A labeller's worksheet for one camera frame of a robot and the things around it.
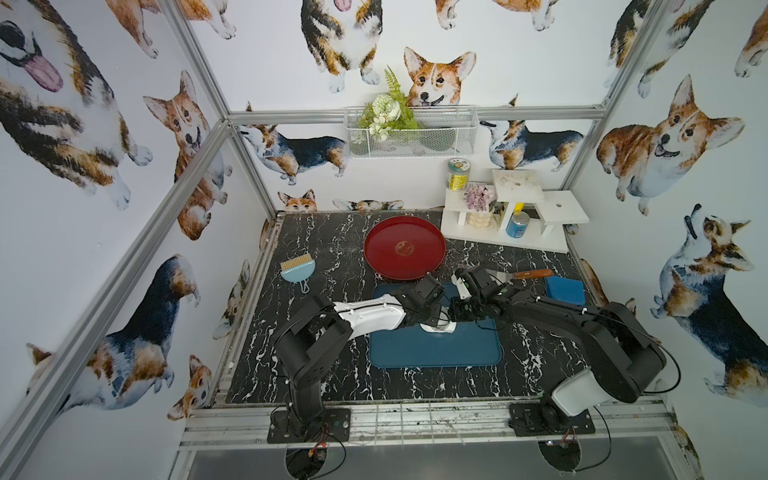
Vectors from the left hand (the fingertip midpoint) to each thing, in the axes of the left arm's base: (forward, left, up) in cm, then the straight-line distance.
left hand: (431, 310), depth 92 cm
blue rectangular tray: (-10, -11, 0) cm, 15 cm away
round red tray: (+26, +8, -2) cm, 27 cm away
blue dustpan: (+7, -45, -1) cm, 45 cm away
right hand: (+1, -7, +3) cm, 8 cm away
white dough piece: (-8, +2, +5) cm, 9 cm away
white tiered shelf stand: (+29, -41, +12) cm, 52 cm away
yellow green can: (+41, -11, +19) cm, 47 cm away
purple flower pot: (+28, -16, +19) cm, 38 cm away
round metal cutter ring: (-3, -3, -1) cm, 4 cm away
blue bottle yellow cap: (+30, -33, +6) cm, 45 cm away
